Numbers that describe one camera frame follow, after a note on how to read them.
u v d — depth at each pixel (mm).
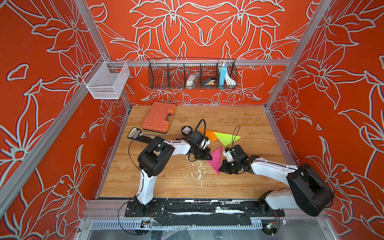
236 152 708
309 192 425
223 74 854
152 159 520
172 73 1003
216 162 905
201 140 795
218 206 743
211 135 1015
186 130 1032
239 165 679
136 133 1028
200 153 814
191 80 913
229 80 916
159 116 1068
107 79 941
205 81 892
